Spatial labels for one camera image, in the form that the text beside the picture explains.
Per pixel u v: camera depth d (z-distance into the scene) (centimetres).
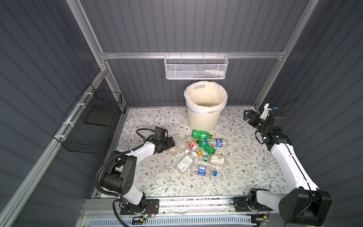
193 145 91
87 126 74
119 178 45
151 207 73
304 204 39
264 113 69
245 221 71
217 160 85
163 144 72
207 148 93
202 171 81
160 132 74
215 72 86
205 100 104
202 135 97
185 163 85
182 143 96
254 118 69
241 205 74
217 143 93
